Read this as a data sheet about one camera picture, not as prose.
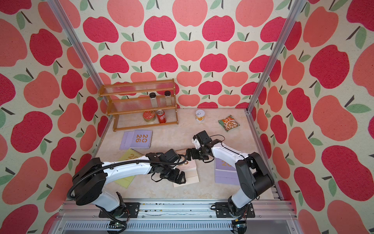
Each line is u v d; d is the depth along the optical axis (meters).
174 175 0.72
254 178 0.45
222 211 0.73
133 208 0.76
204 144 0.71
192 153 0.80
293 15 0.72
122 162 0.51
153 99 0.96
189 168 0.85
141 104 1.23
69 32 0.78
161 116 1.04
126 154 0.95
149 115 1.11
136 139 1.01
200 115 1.11
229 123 1.08
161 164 0.62
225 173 0.86
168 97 0.98
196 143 0.85
